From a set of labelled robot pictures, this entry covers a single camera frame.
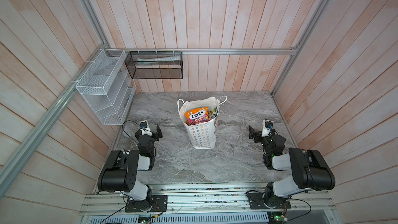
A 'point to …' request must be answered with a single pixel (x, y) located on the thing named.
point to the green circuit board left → (145, 219)
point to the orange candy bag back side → (197, 116)
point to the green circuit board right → (276, 217)
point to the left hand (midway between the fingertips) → (150, 127)
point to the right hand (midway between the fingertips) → (257, 124)
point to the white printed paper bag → (203, 135)
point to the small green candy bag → (212, 114)
